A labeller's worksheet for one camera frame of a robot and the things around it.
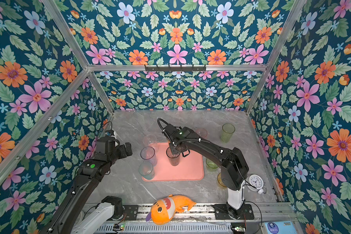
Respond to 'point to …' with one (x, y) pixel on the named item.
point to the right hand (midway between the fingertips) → (180, 146)
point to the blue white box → (280, 227)
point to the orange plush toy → (164, 211)
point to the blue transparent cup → (148, 153)
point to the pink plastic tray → (190, 168)
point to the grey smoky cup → (173, 159)
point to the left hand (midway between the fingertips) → (125, 145)
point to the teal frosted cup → (146, 169)
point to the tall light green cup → (227, 130)
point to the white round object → (256, 181)
